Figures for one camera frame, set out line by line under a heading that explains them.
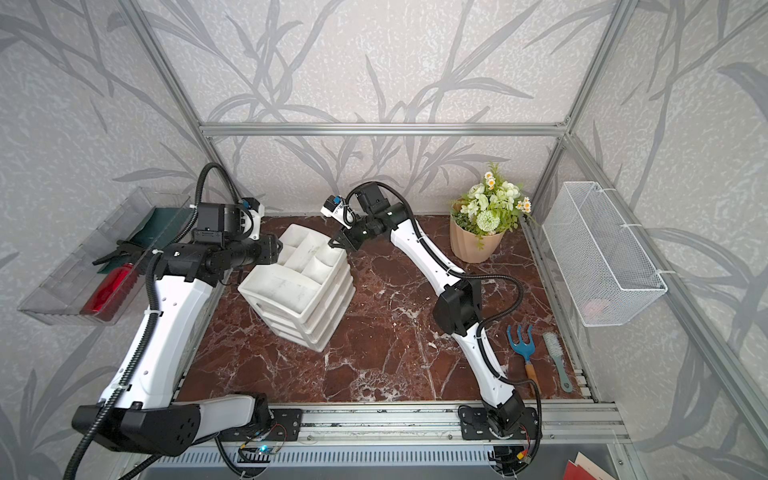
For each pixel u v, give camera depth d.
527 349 0.86
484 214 0.84
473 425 0.73
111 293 0.58
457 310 0.57
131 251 0.65
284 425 0.72
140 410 0.37
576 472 0.68
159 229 0.74
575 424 0.75
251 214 0.58
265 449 0.71
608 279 0.61
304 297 0.75
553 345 0.86
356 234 0.75
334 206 0.74
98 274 0.64
